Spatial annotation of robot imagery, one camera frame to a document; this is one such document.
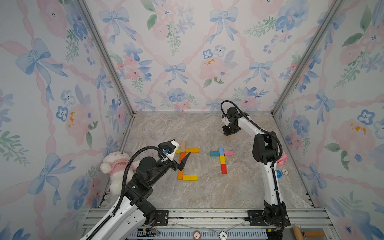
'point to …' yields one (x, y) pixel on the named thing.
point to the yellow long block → (190, 178)
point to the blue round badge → (279, 173)
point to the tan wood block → (228, 136)
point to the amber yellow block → (192, 150)
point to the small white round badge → (284, 171)
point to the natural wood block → (183, 146)
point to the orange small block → (180, 174)
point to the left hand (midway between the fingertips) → (181, 145)
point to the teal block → (214, 153)
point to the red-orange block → (182, 155)
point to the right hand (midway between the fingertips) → (228, 131)
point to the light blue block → (221, 151)
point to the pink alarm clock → (282, 161)
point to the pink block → (228, 153)
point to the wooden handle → (298, 235)
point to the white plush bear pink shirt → (115, 164)
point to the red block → (224, 168)
